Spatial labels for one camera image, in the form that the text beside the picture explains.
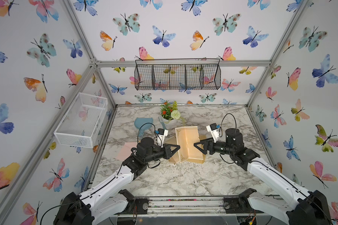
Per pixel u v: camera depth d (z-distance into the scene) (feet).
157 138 2.17
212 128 2.24
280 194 1.49
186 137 2.60
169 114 3.14
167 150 2.15
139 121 3.66
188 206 2.48
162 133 2.23
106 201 1.83
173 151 2.34
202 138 2.46
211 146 2.16
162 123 3.46
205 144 2.17
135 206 2.41
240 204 2.18
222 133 2.19
